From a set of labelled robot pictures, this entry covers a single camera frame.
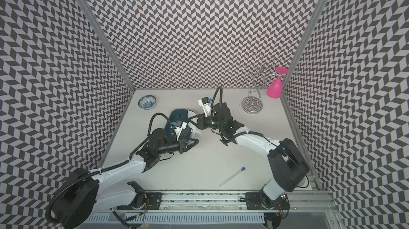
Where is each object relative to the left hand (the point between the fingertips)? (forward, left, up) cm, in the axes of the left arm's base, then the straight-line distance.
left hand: (198, 143), depth 76 cm
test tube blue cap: (-13, -15, -15) cm, 25 cm away
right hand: (+9, +4, +6) cm, 11 cm away
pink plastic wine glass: (+28, -42, +9) cm, 51 cm away
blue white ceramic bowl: (+37, +38, -12) cm, 54 cm away
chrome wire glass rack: (+30, -32, +18) cm, 47 cm away
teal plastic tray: (+24, +14, -10) cm, 30 cm away
